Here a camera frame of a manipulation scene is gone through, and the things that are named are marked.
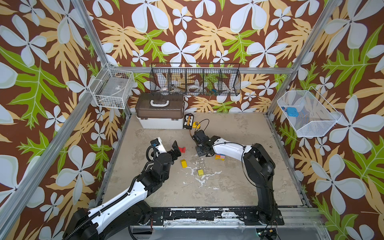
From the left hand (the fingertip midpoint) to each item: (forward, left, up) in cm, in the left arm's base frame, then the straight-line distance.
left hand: (168, 142), depth 77 cm
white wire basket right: (+16, -77, +8) cm, 79 cm away
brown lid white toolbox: (+26, +8, -2) cm, 27 cm away
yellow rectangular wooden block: (0, -32, -20) cm, 38 cm away
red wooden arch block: (+7, -6, -19) cm, 21 cm away
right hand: (+7, -18, -18) cm, 27 cm away
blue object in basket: (+19, -71, +5) cm, 74 cm away
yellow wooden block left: (-3, -8, -20) cm, 21 cm away
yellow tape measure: (+29, -16, -20) cm, 38 cm away
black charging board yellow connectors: (+34, -10, -21) cm, 41 cm away
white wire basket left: (+30, +34, +12) cm, 47 cm away
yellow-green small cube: (-8, -18, -20) cm, 28 cm away
